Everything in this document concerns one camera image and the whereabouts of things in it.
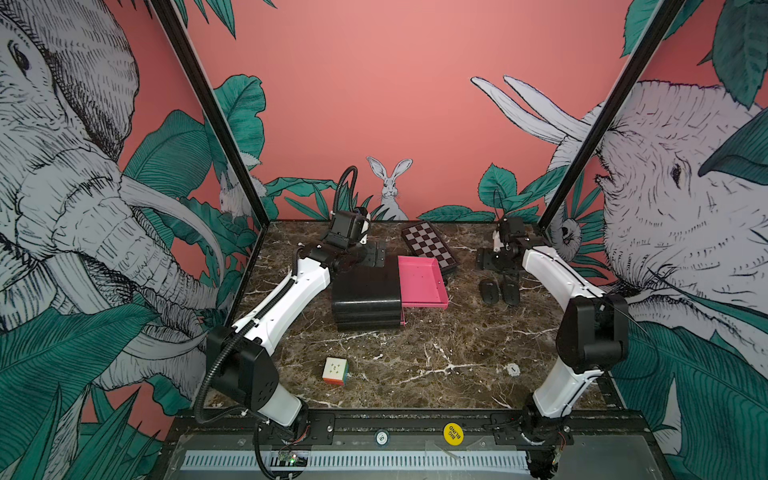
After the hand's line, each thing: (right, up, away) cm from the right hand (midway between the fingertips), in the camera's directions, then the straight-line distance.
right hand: (485, 258), depth 94 cm
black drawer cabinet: (-37, -10, -16) cm, 41 cm away
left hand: (-35, +4, -12) cm, 37 cm away
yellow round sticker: (-15, -43, -20) cm, 50 cm away
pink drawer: (-21, -8, -2) cm, 23 cm away
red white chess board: (-18, +6, +17) cm, 25 cm away
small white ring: (+5, -32, -9) cm, 34 cm away
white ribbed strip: (-70, -48, -24) cm, 88 cm away
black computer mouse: (+4, -11, +7) cm, 14 cm away
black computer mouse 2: (+10, -12, +5) cm, 16 cm away
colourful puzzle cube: (-45, -30, -15) cm, 56 cm away
